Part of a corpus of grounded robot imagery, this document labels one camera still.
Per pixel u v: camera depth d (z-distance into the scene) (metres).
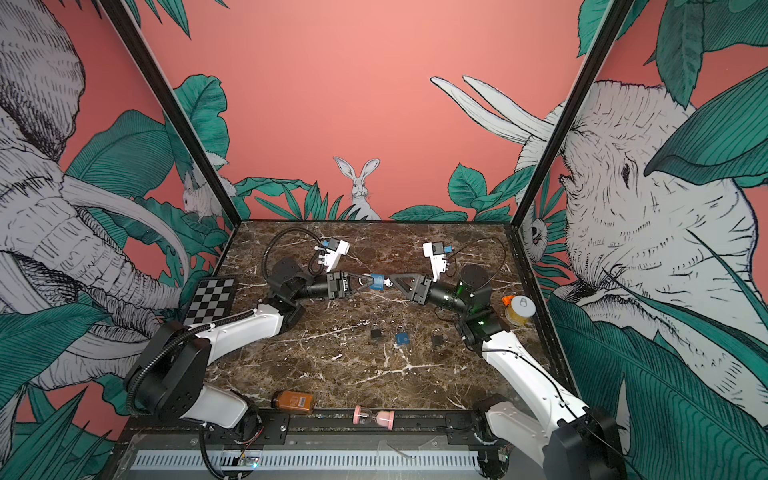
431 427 0.76
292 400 0.75
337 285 0.66
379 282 0.69
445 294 0.63
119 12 0.69
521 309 0.91
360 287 0.69
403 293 0.66
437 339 0.90
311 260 1.09
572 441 0.39
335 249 0.69
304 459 0.70
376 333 0.91
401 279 0.68
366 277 0.70
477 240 1.17
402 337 0.90
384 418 0.74
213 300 0.93
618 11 0.69
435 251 0.65
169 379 0.43
